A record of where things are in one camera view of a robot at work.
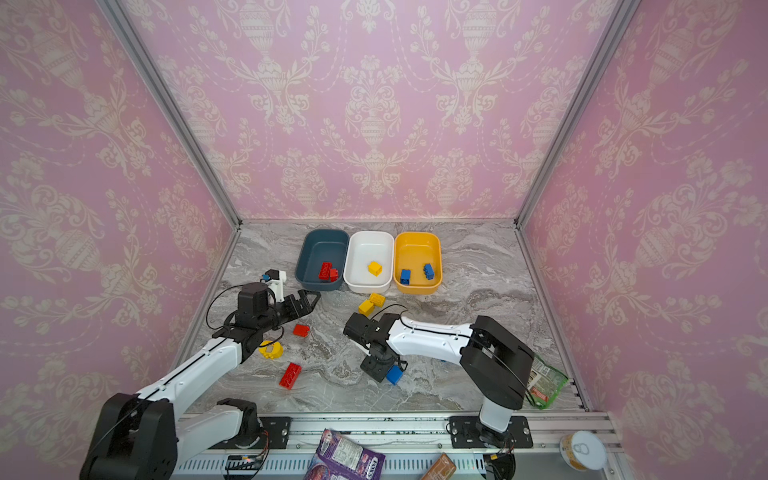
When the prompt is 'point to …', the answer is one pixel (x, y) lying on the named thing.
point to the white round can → (584, 451)
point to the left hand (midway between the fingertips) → (312, 299)
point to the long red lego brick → (290, 375)
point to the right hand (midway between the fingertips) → (382, 360)
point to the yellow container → (418, 266)
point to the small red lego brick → (301, 330)
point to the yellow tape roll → (273, 351)
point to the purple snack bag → (342, 457)
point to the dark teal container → (320, 246)
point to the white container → (369, 261)
